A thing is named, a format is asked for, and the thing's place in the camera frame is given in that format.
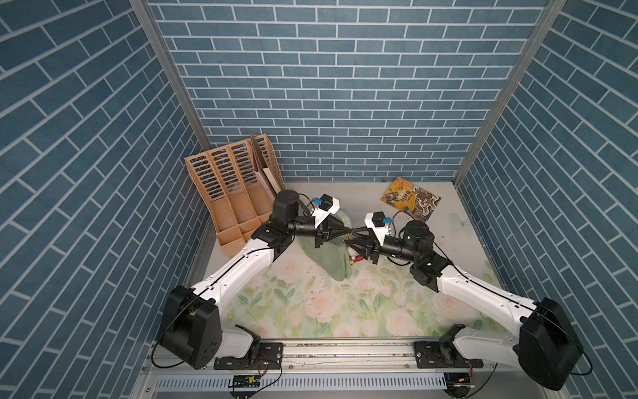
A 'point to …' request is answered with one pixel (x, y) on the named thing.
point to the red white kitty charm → (357, 258)
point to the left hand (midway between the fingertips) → (353, 232)
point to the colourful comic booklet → (410, 199)
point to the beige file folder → (260, 158)
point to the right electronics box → (458, 384)
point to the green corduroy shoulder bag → (332, 258)
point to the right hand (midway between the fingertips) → (353, 237)
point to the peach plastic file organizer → (238, 183)
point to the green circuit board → (247, 381)
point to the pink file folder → (261, 174)
